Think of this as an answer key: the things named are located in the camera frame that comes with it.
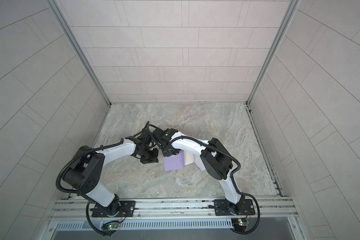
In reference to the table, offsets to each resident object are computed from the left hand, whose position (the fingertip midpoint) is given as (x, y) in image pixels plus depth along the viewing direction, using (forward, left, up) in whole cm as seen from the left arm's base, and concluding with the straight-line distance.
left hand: (163, 158), depth 88 cm
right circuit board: (-30, -39, 0) cm, 50 cm away
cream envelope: (+1, -15, -1) cm, 15 cm away
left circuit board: (-32, +18, +4) cm, 37 cm away
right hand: (+2, -4, +1) cm, 5 cm away
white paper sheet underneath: (-1, -21, 0) cm, 21 cm away
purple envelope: (-2, -7, 0) cm, 7 cm away
